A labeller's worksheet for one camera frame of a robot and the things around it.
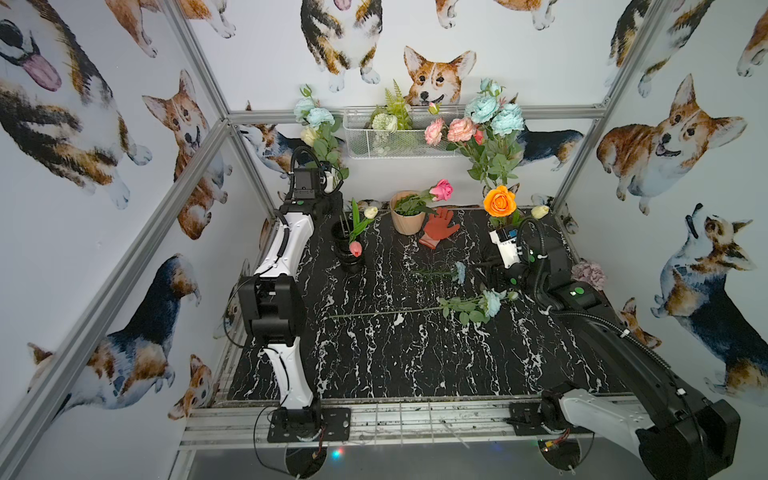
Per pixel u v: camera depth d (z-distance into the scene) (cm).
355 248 79
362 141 89
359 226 91
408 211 110
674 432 38
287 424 68
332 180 82
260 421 70
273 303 52
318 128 86
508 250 67
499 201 74
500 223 85
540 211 80
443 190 71
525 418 73
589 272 90
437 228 116
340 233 95
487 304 88
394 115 82
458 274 97
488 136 80
